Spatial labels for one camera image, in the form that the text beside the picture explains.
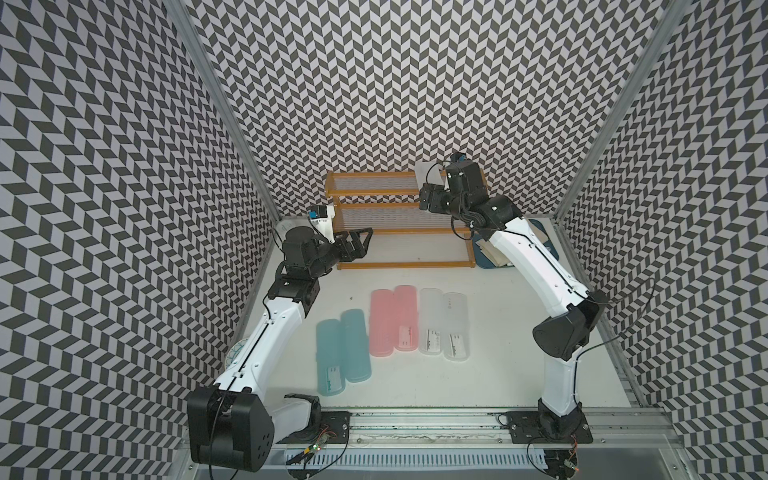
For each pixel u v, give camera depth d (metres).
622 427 0.75
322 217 0.66
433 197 0.70
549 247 1.08
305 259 0.58
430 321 0.91
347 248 0.67
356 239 0.67
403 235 0.68
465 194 0.57
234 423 0.38
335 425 0.72
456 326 0.90
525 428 0.75
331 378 0.79
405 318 0.92
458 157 0.67
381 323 0.91
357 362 0.84
